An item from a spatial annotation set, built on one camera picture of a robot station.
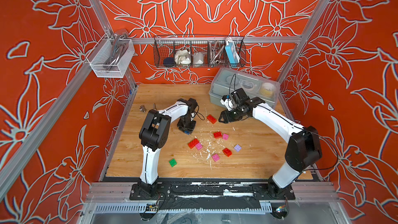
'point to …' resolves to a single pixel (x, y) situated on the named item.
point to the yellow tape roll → (267, 89)
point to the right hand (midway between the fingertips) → (219, 118)
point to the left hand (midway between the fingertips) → (189, 130)
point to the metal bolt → (154, 106)
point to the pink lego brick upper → (225, 136)
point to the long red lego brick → (193, 143)
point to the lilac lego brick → (237, 148)
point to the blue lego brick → (187, 132)
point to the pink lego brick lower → (215, 157)
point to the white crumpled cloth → (183, 57)
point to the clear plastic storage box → (226, 80)
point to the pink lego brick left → (198, 146)
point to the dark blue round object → (169, 61)
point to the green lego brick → (173, 163)
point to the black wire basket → (206, 51)
